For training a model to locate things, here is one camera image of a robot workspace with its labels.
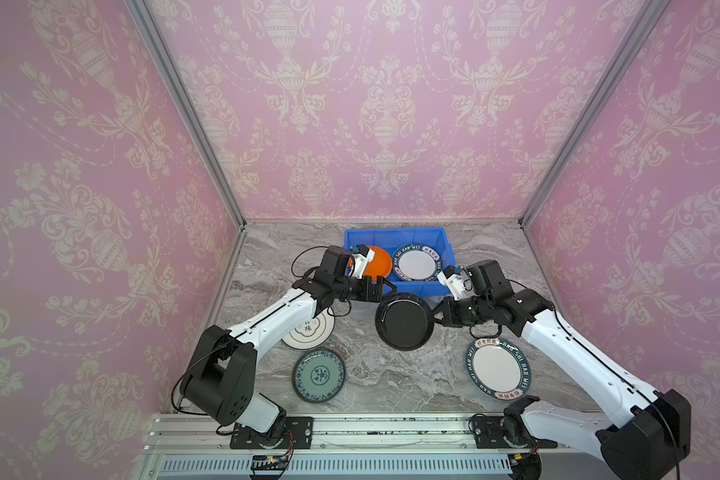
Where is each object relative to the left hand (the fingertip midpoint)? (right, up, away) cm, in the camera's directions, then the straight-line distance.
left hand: (386, 291), depth 81 cm
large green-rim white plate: (+32, -22, +3) cm, 39 cm away
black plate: (+4, -6, -6) cm, 10 cm away
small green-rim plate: (+13, +7, +25) cm, 29 cm away
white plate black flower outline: (-22, -14, +10) cm, 28 cm away
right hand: (+11, -6, -5) cm, 13 cm away
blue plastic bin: (+5, +15, +36) cm, 39 cm away
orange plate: (0, +6, +25) cm, 26 cm away
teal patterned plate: (-19, -24, +2) cm, 31 cm away
